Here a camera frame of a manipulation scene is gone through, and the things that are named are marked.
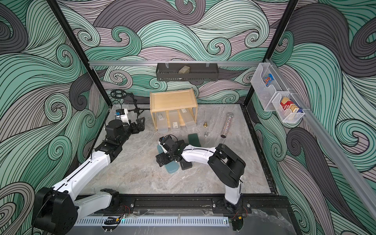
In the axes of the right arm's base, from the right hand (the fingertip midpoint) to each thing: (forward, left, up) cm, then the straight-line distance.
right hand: (164, 156), depth 88 cm
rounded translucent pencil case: (+27, +4, +1) cm, 27 cm away
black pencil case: (-5, -13, -1) cm, 14 cm away
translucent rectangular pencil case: (+31, -15, -1) cm, 34 cm away
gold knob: (+26, -28, -2) cm, 38 cm away
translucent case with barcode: (+29, -5, 0) cm, 29 cm away
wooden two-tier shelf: (+25, -4, +16) cm, 30 cm away
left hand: (+13, +14, +22) cm, 29 cm away
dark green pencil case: (+15, -19, -5) cm, 24 cm away
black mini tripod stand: (+35, +30, +21) cm, 50 cm away
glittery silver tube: (+18, -40, -1) cm, 44 cm away
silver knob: (+17, -27, -2) cm, 32 cm away
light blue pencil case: (-6, -4, -3) cm, 8 cm away
